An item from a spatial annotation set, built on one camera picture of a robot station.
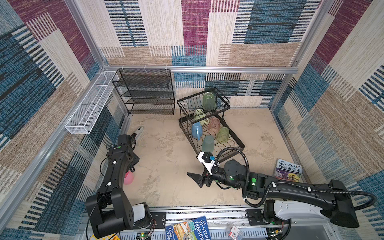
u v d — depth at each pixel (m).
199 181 0.56
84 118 0.71
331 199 0.42
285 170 0.87
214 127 1.05
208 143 0.89
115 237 0.69
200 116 0.91
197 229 0.69
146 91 1.12
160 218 0.75
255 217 0.74
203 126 1.08
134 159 0.77
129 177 0.79
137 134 1.02
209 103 0.94
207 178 0.56
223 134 0.94
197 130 0.95
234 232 0.69
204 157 0.54
